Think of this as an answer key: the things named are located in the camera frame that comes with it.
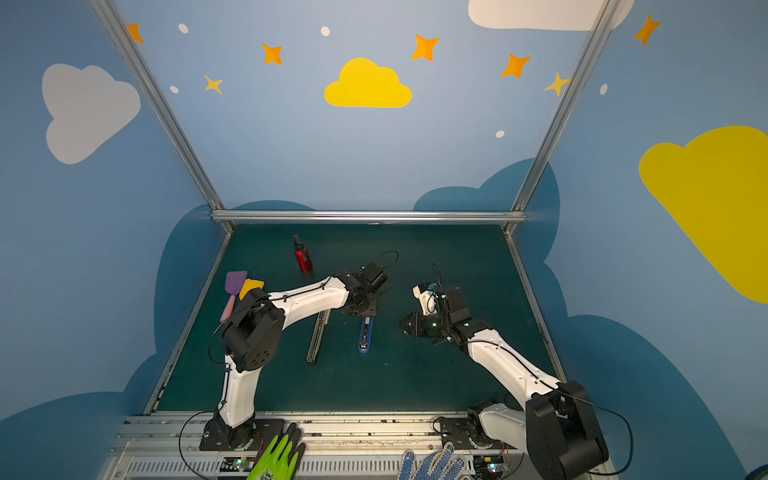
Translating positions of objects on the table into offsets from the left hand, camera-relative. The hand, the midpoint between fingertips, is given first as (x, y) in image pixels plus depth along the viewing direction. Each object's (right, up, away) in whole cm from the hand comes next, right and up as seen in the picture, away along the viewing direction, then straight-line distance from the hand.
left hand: (372, 310), depth 94 cm
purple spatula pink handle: (-49, +8, +8) cm, 50 cm away
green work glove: (-20, -30, -24) cm, 44 cm away
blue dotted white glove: (+16, -32, -24) cm, 44 cm away
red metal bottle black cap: (-23, +18, +4) cm, 30 cm away
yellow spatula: (-43, +7, +7) cm, 44 cm away
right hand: (+10, -1, -11) cm, 15 cm away
